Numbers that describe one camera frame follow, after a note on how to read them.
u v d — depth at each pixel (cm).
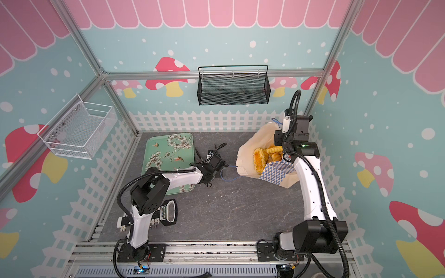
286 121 67
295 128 55
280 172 83
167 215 83
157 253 74
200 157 106
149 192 53
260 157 95
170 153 109
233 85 94
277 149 94
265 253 74
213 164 78
